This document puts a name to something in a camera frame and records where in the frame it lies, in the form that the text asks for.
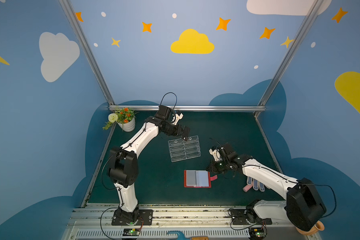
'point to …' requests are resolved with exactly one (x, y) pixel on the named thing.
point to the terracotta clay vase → (319, 226)
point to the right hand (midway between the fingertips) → (208, 167)
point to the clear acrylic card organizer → (181, 150)
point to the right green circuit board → (257, 232)
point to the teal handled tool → (180, 236)
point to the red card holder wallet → (198, 178)
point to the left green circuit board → (131, 232)
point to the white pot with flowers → (125, 118)
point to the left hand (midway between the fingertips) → (187, 131)
